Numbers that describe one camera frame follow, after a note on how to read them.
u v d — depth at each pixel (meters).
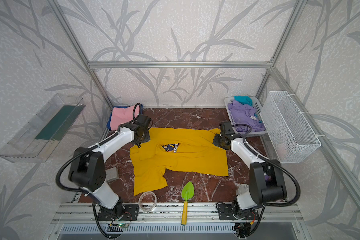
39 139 0.64
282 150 0.73
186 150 0.97
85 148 0.49
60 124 0.64
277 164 0.43
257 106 1.11
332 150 0.56
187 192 0.78
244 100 1.12
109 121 1.08
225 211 0.74
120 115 1.12
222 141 0.82
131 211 0.74
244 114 1.12
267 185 0.43
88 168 0.48
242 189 0.76
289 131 0.63
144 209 0.74
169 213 0.75
